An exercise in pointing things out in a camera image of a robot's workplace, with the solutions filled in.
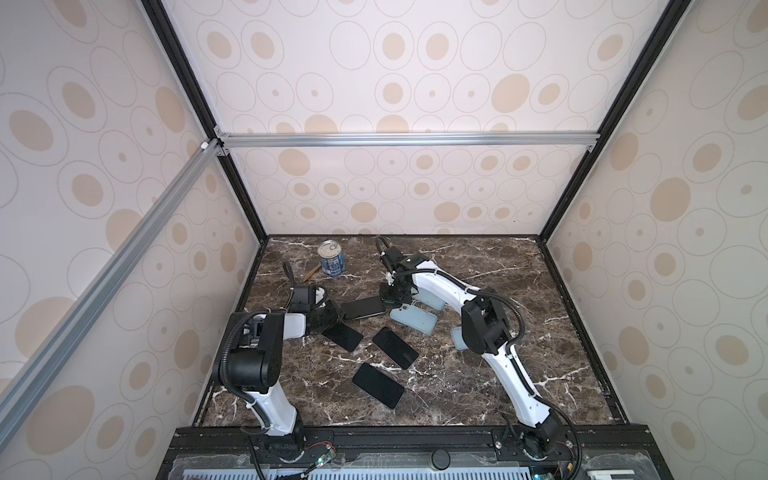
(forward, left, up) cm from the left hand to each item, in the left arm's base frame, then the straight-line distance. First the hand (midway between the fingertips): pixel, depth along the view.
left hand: (353, 305), depth 96 cm
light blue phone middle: (-3, -20, -4) cm, 20 cm away
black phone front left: (-25, -9, +1) cm, 27 cm away
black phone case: (0, -3, -3) cm, 4 cm away
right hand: (+1, -9, -3) cm, 10 cm away
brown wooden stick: (+16, +17, -4) cm, 23 cm away
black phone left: (-8, +3, -6) cm, 10 cm away
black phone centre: (-13, -15, -5) cm, 21 cm away
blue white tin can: (+15, +8, +7) cm, 18 cm away
